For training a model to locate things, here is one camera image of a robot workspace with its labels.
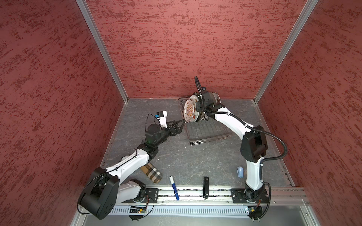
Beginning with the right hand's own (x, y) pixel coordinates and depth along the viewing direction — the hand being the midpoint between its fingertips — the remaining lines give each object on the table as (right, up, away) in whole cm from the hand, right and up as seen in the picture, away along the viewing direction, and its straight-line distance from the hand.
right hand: (200, 105), depth 93 cm
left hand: (-13, -11, -14) cm, 22 cm away
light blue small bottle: (+22, -40, -13) cm, 47 cm away
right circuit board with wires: (+26, -58, -21) cm, 67 cm away
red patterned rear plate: (+12, +6, +3) cm, 14 cm away
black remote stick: (+2, -47, -16) cm, 50 cm away
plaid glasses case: (-29, -40, -14) cm, 51 cm away
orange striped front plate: (-8, -4, +10) cm, 13 cm away
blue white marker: (-16, -47, -17) cm, 53 cm away
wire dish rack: (+3, -18, +7) cm, 20 cm away
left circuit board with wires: (-36, -58, -20) cm, 72 cm away
